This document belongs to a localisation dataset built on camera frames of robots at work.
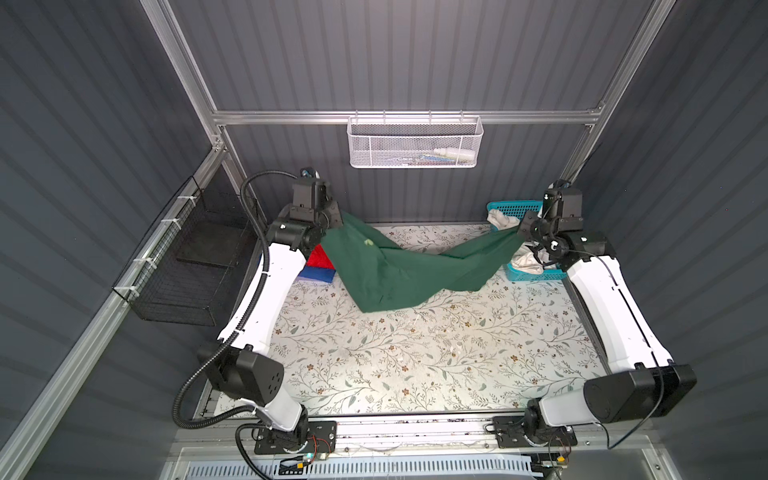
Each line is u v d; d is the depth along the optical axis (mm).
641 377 391
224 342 420
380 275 889
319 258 826
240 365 414
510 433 736
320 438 726
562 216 542
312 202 552
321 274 1027
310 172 651
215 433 766
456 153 866
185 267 736
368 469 771
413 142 1236
